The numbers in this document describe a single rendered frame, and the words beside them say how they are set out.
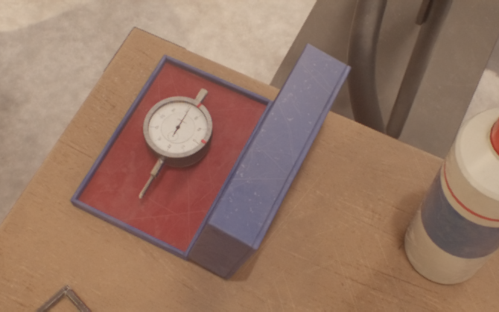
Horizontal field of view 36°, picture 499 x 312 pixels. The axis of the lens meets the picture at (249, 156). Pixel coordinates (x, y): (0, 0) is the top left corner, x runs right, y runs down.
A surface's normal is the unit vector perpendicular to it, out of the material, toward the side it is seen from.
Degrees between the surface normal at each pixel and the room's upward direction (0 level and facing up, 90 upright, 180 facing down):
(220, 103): 0
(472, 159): 42
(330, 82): 13
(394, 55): 0
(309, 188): 0
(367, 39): 37
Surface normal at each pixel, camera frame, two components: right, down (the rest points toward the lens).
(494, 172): -0.41, 0.15
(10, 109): 0.00, -0.43
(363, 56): 0.04, 0.31
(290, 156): 0.20, -0.33
